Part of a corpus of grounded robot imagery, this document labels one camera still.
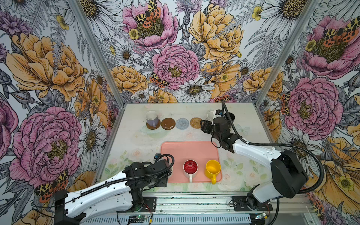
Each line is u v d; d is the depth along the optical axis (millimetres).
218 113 766
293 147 874
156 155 678
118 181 460
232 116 1015
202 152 946
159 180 646
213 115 789
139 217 714
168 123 1090
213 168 857
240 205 739
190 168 852
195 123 1080
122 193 616
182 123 1084
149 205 743
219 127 657
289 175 438
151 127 1029
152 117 1062
